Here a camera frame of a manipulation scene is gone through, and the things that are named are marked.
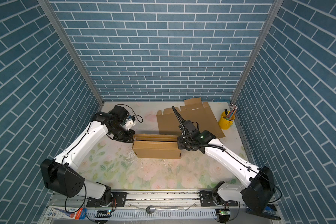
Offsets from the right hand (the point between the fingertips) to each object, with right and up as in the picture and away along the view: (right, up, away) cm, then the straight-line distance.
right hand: (177, 141), depth 79 cm
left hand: (-25, +1, -1) cm, 25 cm away
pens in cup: (+38, +16, +18) cm, 45 cm away
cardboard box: (-11, -3, -1) cm, 11 cm away
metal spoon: (-13, -33, -8) cm, 37 cm away
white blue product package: (-56, -34, -9) cm, 67 cm away
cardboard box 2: (-7, +9, +30) cm, 32 cm away
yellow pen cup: (+35, +10, +19) cm, 41 cm away
